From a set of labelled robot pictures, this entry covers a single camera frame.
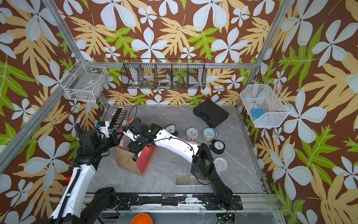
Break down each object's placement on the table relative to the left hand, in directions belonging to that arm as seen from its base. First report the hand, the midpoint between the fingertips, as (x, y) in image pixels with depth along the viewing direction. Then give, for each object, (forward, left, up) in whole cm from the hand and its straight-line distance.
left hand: (123, 132), depth 78 cm
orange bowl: (-39, -14, -16) cm, 45 cm away
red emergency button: (-21, +33, -19) cm, 44 cm away
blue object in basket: (+10, -78, +5) cm, 79 cm away
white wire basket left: (+29, +26, +13) cm, 41 cm away
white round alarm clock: (+10, -41, -18) cm, 46 cm away
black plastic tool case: (+31, -58, -18) cm, 69 cm away
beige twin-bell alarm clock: (+10, -54, -18) cm, 57 cm away
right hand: (-6, -6, -5) cm, 10 cm away
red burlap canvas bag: (-14, -4, -6) cm, 16 cm away
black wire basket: (+43, -21, +10) cm, 49 cm away
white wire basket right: (+15, -85, +6) cm, 86 cm away
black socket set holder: (+28, +18, -20) cm, 39 cm away
